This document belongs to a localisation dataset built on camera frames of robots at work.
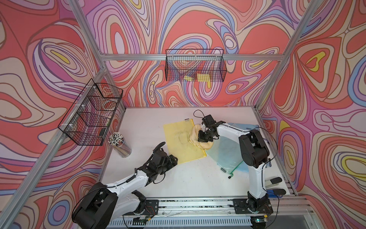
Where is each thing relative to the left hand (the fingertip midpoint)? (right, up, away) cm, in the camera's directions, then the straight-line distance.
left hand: (176, 163), depth 86 cm
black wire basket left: (-46, +25, -12) cm, 54 cm away
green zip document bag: (+33, +5, +7) cm, 34 cm away
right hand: (+16, +11, +12) cm, 22 cm away
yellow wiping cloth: (+11, +16, +12) cm, 23 cm away
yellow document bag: (0, +15, +16) cm, 22 cm away
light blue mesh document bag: (+33, +23, -20) cm, 45 cm away
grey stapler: (+59, -11, -6) cm, 60 cm away
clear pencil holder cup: (-33, +14, -7) cm, 36 cm away
